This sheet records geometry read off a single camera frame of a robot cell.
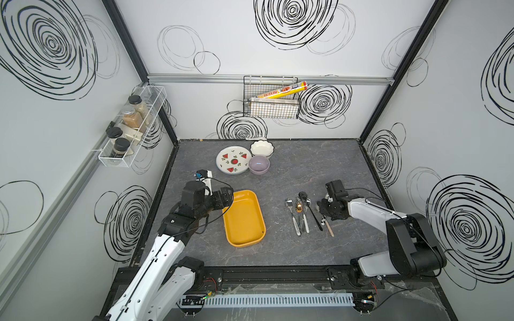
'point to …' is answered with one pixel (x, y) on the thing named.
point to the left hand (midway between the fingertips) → (224, 191)
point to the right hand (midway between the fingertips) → (325, 209)
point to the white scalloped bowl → (263, 148)
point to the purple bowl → (259, 164)
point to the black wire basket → (283, 108)
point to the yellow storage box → (243, 220)
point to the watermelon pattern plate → (233, 160)
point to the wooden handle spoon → (331, 232)
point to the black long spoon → (303, 195)
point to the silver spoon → (289, 203)
